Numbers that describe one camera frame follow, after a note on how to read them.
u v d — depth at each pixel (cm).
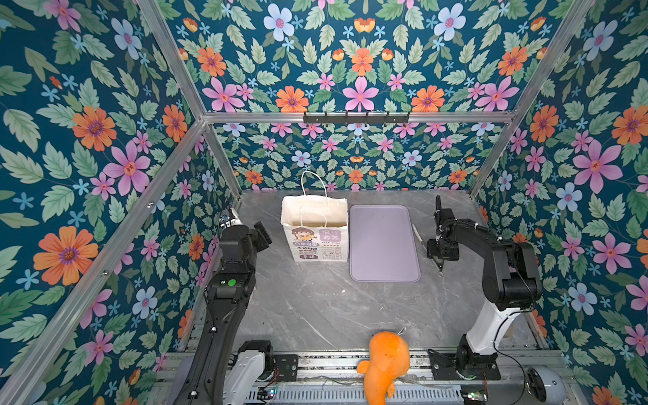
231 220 61
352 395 70
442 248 84
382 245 102
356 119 93
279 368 73
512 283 51
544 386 64
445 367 73
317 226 75
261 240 66
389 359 68
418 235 101
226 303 48
